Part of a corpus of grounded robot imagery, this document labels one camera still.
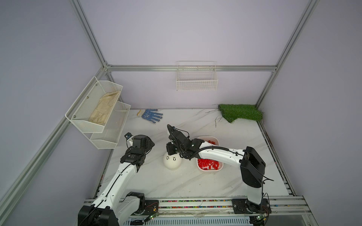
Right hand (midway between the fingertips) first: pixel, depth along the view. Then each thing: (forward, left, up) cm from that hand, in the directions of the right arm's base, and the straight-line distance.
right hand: (168, 148), depth 83 cm
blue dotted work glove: (+38, +20, -11) cm, 45 cm away
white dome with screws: (-8, -2, -2) cm, 8 cm away
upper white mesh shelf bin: (+14, +42, +20) cm, 48 cm away
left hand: (+2, +15, 0) cm, 15 cm away
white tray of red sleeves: (-6, -23, -12) cm, 27 cm away
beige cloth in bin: (+23, +37, +19) cm, 47 cm away
